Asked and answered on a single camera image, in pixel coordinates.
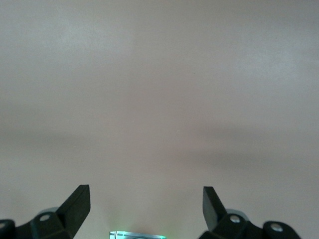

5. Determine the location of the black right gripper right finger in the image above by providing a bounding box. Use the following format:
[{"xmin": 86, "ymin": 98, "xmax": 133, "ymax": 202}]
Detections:
[{"xmin": 200, "ymin": 186, "xmax": 302, "ymax": 239}]

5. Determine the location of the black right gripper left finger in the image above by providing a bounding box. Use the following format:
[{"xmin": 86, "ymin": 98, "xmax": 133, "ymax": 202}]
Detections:
[{"xmin": 0, "ymin": 184, "xmax": 91, "ymax": 239}]

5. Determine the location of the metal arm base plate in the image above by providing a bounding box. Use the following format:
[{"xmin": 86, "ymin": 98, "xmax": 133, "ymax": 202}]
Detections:
[{"xmin": 109, "ymin": 230, "xmax": 167, "ymax": 239}]

